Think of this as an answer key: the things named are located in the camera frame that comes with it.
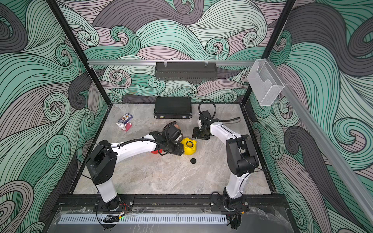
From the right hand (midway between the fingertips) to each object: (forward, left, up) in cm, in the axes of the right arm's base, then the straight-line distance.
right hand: (194, 136), depth 94 cm
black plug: (-15, +1, -5) cm, 15 cm away
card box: (+20, +52, -3) cm, 55 cm away
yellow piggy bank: (-8, +4, +3) cm, 10 cm away
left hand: (-11, +8, +3) cm, 14 cm away
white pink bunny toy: (+9, +49, -2) cm, 50 cm away
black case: (+26, +16, 0) cm, 31 cm away
